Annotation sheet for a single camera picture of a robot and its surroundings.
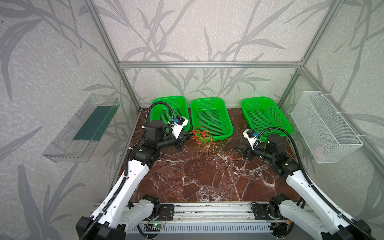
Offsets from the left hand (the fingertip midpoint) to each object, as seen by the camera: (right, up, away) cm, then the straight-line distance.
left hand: (193, 130), depth 69 cm
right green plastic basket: (+53, +10, +51) cm, 74 cm away
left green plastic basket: (-26, +14, +51) cm, 59 cm away
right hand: (+23, -5, +7) cm, 25 cm away
